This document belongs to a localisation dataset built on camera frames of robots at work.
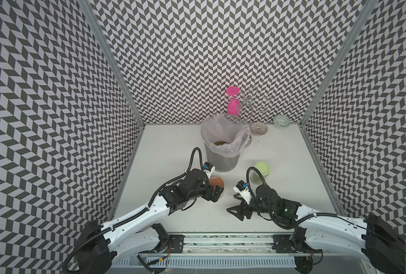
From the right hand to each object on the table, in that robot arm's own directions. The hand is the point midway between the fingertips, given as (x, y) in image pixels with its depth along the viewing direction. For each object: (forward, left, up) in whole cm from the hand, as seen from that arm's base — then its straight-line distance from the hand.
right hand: (232, 206), depth 76 cm
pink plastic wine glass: (+51, -4, +16) cm, 53 cm away
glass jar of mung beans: (+9, +8, +4) cm, 13 cm away
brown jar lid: (+12, +8, +3) cm, 15 cm away
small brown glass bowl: (+51, -22, -4) cm, 56 cm away
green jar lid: (+18, -17, +3) cm, 25 cm away
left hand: (+7, +8, +5) cm, 12 cm away
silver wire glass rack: (+38, -7, +23) cm, 45 cm away
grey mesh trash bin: (+22, +3, +2) cm, 22 cm away
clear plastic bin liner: (+36, 0, +8) cm, 37 cm away
